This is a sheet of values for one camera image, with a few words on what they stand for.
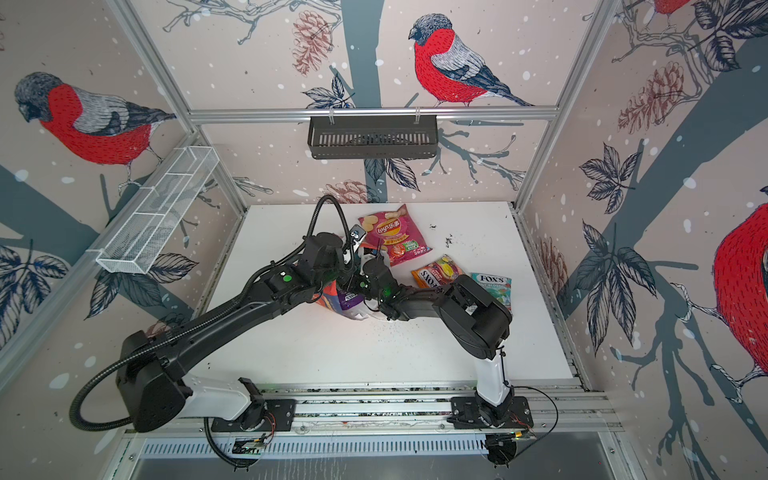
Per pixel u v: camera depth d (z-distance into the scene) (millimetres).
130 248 699
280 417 733
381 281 719
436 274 976
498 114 1428
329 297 759
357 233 654
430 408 758
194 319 959
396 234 1051
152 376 386
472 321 496
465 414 728
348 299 878
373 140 1055
